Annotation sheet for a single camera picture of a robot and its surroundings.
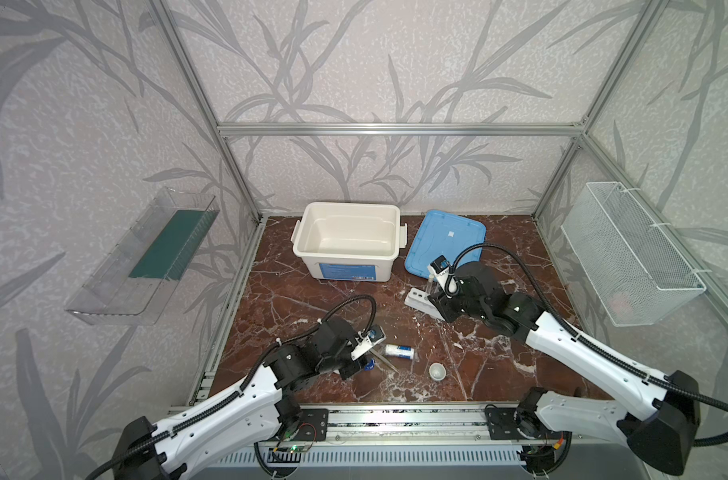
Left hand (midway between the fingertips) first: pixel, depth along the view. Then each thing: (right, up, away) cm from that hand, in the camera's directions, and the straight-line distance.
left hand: (371, 340), depth 77 cm
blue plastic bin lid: (+28, +28, +36) cm, 54 cm away
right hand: (+17, +15, +1) cm, 22 cm away
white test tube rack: (+14, +8, +14) cm, 22 cm away
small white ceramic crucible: (+18, -10, +5) cm, 22 cm away
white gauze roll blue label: (+8, -6, +8) cm, 12 cm away
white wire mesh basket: (+56, +19, -15) cm, 61 cm away
